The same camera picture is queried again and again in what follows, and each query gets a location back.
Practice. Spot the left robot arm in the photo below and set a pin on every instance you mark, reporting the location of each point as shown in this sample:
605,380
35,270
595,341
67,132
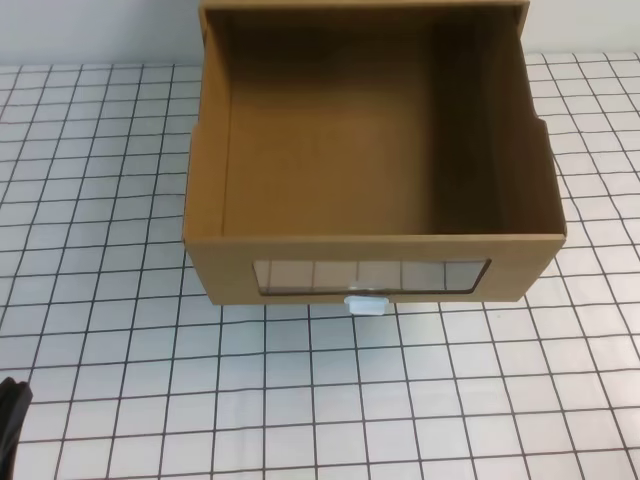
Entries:
16,398

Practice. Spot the white drawer handle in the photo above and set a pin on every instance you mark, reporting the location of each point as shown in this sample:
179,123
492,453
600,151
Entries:
366,305

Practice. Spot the white grid tablecloth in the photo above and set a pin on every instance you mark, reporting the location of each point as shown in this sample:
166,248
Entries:
135,374

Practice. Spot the brown cardboard shoebox drawer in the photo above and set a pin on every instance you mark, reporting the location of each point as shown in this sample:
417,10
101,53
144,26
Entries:
369,150

